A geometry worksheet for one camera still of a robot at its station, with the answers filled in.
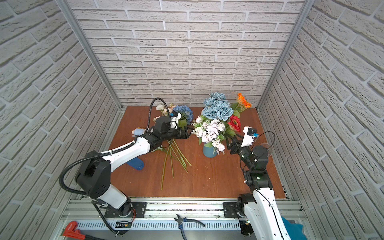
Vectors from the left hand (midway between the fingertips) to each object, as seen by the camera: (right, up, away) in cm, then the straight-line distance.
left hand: (189, 127), depth 83 cm
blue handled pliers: (-4, -44, -13) cm, 46 cm away
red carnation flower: (+22, +3, -14) cm, 26 cm away
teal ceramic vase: (+12, -16, +9) cm, 22 cm away
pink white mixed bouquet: (+10, -1, -15) cm, 18 cm away
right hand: (+21, -2, -11) cm, 23 cm away
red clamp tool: (-54, -47, -16) cm, 73 cm away
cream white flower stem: (-24, +14, +31) cm, 41 cm away
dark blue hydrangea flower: (-3, +11, +24) cm, 26 cm away
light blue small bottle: (-35, -3, +12) cm, 37 cm away
